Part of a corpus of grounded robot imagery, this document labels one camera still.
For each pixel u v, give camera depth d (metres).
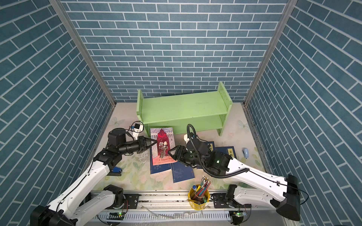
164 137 0.77
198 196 0.68
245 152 0.89
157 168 0.85
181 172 0.83
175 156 0.60
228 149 0.93
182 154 0.59
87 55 0.90
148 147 0.69
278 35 0.81
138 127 0.72
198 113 0.78
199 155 0.49
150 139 0.73
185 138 0.66
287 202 0.38
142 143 0.66
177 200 0.76
